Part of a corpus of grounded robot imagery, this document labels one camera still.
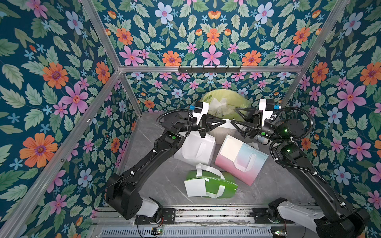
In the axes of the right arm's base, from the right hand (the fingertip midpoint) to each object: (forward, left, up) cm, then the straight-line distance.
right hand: (239, 112), depth 55 cm
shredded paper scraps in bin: (+34, +4, -28) cm, 44 cm away
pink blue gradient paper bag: (-3, -6, -32) cm, 33 cm away
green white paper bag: (-17, +12, -26) cm, 33 cm away
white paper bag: (+2, +17, -32) cm, 36 cm away
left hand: (-4, +6, -2) cm, 7 cm away
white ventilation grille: (-33, +20, -48) cm, 62 cm away
